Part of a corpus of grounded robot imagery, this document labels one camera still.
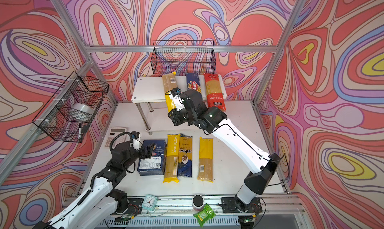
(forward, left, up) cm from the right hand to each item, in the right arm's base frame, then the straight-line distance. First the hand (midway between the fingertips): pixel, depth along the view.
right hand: (172, 117), depth 68 cm
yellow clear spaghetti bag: (-8, -16, -32) cm, 37 cm away
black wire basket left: (0, +54, +2) cm, 54 cm away
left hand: (-1, +16, -19) cm, 25 cm away
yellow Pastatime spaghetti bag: (-7, +4, -30) cm, 31 cm away
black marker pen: (-2, +46, -7) cm, 47 cm away
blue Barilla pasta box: (-12, +11, -26) cm, 30 cm away
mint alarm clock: (-29, +13, -31) cm, 44 cm away
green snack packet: (-35, -15, -32) cm, 49 cm away
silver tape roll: (+5, +44, +1) cm, 44 cm away
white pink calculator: (+13, +44, -29) cm, 55 cm away
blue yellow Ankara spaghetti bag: (-5, -4, -31) cm, 32 cm away
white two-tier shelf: (+15, +13, +2) cm, 20 cm away
